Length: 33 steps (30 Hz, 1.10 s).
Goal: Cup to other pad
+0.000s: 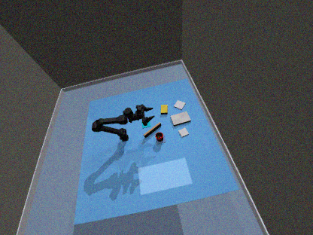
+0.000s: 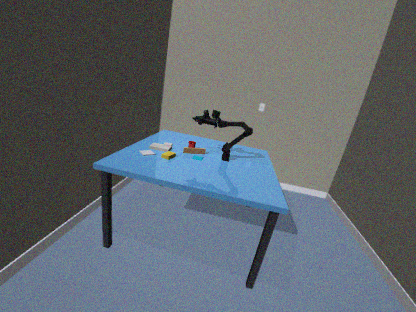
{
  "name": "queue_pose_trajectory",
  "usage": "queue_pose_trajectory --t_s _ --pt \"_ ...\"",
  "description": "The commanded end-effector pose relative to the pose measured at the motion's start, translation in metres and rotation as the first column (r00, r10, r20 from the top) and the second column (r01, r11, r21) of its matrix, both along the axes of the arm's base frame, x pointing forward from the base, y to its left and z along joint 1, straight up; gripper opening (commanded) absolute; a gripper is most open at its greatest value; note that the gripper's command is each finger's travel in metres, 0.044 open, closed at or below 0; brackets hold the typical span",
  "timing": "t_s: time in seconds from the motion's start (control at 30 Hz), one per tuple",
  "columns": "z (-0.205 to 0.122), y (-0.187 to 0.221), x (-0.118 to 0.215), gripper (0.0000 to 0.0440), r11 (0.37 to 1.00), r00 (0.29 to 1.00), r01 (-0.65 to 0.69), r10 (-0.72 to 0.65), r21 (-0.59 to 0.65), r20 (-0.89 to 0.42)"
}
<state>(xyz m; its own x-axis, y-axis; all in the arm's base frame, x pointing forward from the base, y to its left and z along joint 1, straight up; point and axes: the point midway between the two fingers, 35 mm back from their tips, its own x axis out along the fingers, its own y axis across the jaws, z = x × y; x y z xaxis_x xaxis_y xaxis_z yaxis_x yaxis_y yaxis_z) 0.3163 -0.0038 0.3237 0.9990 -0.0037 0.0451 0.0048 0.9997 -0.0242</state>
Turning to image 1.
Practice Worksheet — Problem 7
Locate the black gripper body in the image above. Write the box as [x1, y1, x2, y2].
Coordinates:
[134, 104, 147, 126]

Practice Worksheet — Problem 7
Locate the red cup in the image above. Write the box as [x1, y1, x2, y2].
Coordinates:
[155, 132, 163, 142]

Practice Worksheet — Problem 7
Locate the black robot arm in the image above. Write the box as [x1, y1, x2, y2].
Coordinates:
[92, 105, 141, 142]

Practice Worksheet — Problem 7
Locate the yellow flat block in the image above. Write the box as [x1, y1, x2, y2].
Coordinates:
[161, 105, 168, 114]

